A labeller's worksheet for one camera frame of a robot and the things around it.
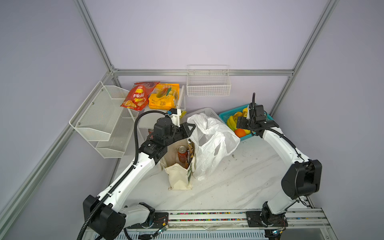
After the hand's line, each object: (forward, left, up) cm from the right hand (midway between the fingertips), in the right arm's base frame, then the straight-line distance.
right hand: (243, 120), depth 88 cm
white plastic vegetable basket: (+21, +21, -12) cm, 32 cm away
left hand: (-15, +28, +12) cm, 34 cm away
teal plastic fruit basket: (+19, +7, -14) cm, 24 cm away
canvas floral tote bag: (-30, +35, +3) cm, 47 cm away
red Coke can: (-17, +36, -11) cm, 41 cm away
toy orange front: (0, -1, -11) cm, 11 cm away
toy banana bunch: (+13, +2, -11) cm, 17 cm away
